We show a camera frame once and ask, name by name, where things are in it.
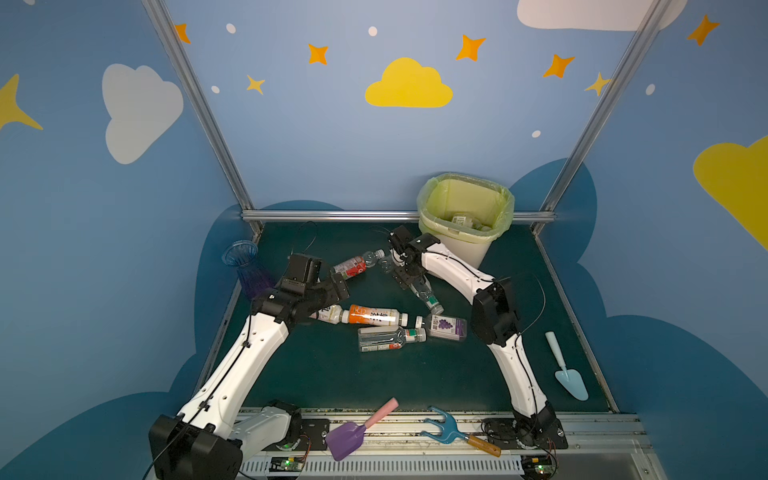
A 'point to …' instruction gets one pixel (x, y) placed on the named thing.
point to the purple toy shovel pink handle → (347, 437)
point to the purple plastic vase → (242, 254)
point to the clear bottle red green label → (378, 338)
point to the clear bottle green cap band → (423, 290)
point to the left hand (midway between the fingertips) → (340, 290)
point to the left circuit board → (285, 464)
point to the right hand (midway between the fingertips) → (415, 269)
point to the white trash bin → (473, 252)
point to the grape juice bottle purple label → (444, 327)
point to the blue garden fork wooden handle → (450, 433)
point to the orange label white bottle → (368, 315)
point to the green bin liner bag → (465, 206)
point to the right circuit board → (537, 467)
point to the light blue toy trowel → (571, 378)
